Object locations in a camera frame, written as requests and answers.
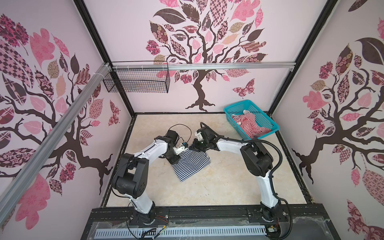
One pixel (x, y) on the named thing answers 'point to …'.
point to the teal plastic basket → (263, 119)
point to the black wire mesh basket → (139, 76)
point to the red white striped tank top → (247, 121)
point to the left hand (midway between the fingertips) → (173, 161)
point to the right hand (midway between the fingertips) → (188, 145)
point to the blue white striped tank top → (191, 162)
